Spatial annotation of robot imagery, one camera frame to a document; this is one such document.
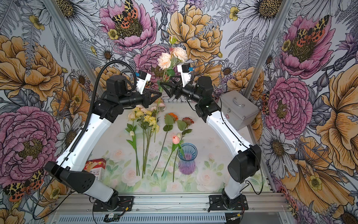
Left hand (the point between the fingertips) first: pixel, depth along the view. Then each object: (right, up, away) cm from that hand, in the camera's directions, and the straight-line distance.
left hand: (159, 98), depth 67 cm
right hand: (+2, +7, -1) cm, 7 cm away
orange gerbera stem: (+1, -10, +39) cm, 40 cm away
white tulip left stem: (-25, -21, +33) cm, 46 cm away
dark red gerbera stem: (+10, -16, +38) cm, 43 cm away
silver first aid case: (+50, -4, +33) cm, 60 cm away
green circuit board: (-25, -60, +6) cm, 66 cm away
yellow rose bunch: (-14, -14, +37) cm, 42 cm away
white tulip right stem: (+5, -28, +27) cm, 40 cm away
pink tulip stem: (+8, -20, -2) cm, 21 cm away
